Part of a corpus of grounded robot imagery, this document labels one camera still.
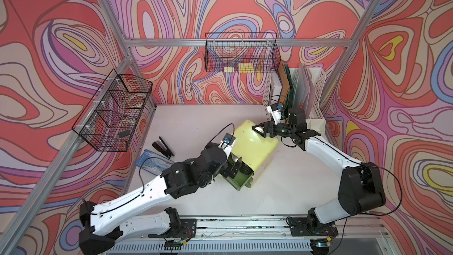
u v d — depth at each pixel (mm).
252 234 727
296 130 664
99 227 384
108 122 731
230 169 573
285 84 863
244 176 715
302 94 871
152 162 925
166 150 955
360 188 437
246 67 908
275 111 750
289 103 910
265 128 734
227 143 534
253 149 777
